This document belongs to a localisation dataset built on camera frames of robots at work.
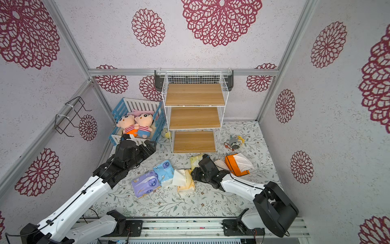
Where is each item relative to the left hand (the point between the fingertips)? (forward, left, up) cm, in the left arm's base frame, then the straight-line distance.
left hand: (151, 147), depth 76 cm
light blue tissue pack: (-5, -4, -19) cm, 20 cm away
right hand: (-6, -22, -19) cm, 30 cm away
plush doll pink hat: (+28, +12, -9) cm, 31 cm away
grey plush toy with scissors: (+16, -48, -18) cm, 54 cm away
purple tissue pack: (-12, +5, -18) cm, 22 cm away
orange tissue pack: (-1, -47, -16) cm, 50 cm away
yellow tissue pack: (-1, -37, -18) cm, 41 cm away
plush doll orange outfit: (+27, +23, -10) cm, 37 cm away
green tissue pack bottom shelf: (+1, -22, -17) cm, 27 cm away
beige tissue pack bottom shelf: (-10, -15, -18) cm, 25 cm away
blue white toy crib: (+43, +27, -8) cm, 51 cm away
